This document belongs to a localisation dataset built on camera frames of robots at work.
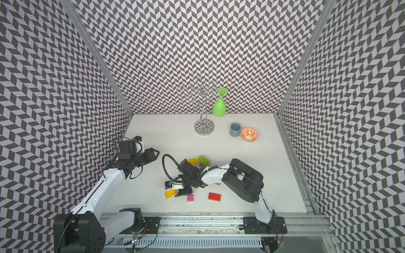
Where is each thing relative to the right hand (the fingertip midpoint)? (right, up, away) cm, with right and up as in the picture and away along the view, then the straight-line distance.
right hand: (176, 190), depth 85 cm
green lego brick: (+13, +16, +4) cm, 21 cm away
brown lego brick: (+23, +3, 0) cm, 23 cm away
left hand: (-11, +19, -1) cm, 22 cm away
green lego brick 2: (+16, +14, +3) cm, 22 cm away
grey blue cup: (+35, +32, +20) cm, 52 cm away
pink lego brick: (+8, -2, -5) cm, 10 cm away
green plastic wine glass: (+24, +47, +6) cm, 53 cm away
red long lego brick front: (+20, -2, -5) cm, 21 cm away
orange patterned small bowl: (+44, +30, +20) cm, 57 cm away
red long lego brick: (+13, +13, +4) cm, 19 cm away
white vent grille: (+12, -17, -16) cm, 26 cm away
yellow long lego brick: (-3, 0, -4) cm, 5 cm away
